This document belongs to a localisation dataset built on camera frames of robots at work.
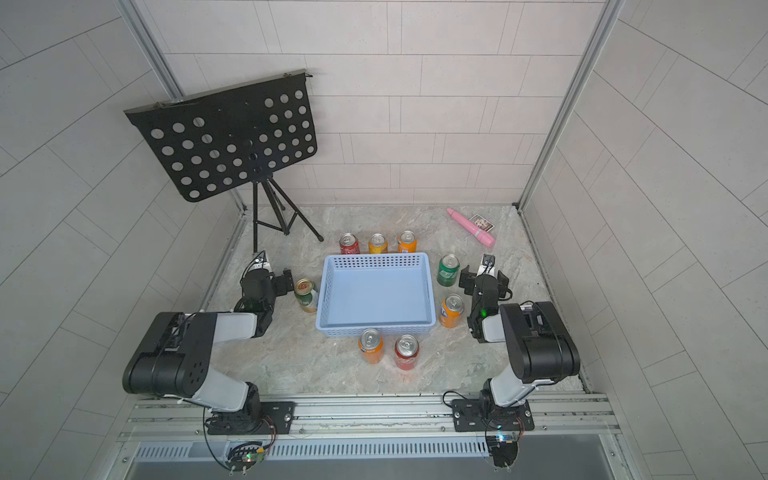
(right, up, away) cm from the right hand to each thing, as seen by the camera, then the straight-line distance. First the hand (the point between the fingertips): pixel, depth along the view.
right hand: (483, 264), depth 94 cm
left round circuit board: (-63, -41, -26) cm, 79 cm away
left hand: (-66, -1, 0) cm, 66 cm away
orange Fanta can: (-13, -10, -15) cm, 22 cm away
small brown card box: (+4, +14, +17) cm, 23 cm away
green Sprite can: (-12, 0, -5) cm, 13 cm away
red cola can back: (-43, +7, 0) cm, 43 cm away
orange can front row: (-34, -17, -20) cm, 43 cm away
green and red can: (-53, -7, -12) cm, 55 cm away
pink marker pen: (0, +12, +14) cm, 18 cm away
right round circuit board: (-3, -39, -27) cm, 47 cm away
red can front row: (-25, -18, -22) cm, 38 cm away
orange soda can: (-33, +7, -1) cm, 34 cm away
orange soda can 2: (-25, +7, 0) cm, 26 cm away
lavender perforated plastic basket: (-31, -8, -2) cm, 32 cm away
